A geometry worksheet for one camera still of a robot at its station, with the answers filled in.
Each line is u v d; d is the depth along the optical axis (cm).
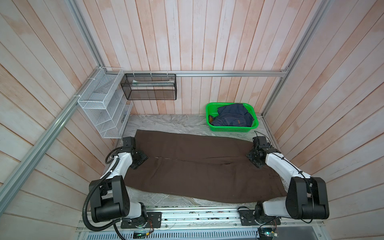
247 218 73
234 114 114
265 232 71
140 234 70
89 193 39
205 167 92
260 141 72
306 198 43
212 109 116
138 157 79
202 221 74
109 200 43
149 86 106
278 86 101
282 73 94
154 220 74
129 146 70
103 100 78
